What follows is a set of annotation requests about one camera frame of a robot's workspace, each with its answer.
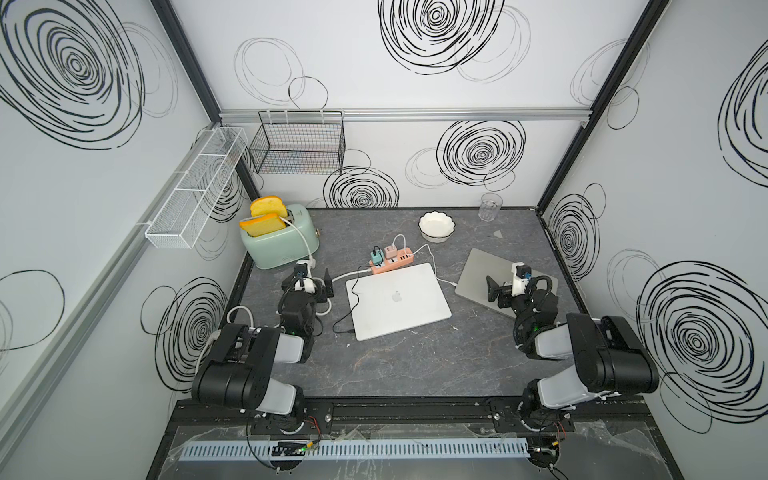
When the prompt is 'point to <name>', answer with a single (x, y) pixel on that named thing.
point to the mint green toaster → (284, 246)
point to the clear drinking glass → (489, 206)
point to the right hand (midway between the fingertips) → (506, 275)
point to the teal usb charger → (378, 257)
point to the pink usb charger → (390, 252)
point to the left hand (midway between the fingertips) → (309, 270)
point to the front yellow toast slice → (263, 225)
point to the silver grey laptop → (472, 283)
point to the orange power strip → (405, 256)
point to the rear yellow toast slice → (268, 205)
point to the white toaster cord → (312, 260)
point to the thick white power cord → (252, 317)
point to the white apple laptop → (396, 301)
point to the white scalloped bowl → (436, 226)
